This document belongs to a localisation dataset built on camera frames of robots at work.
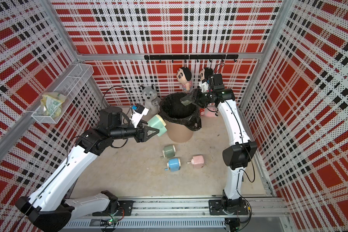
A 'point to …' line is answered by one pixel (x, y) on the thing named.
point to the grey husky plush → (152, 101)
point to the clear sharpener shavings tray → (187, 100)
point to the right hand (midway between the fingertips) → (190, 98)
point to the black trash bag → (171, 108)
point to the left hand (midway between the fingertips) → (157, 128)
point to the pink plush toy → (209, 112)
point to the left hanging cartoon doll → (183, 75)
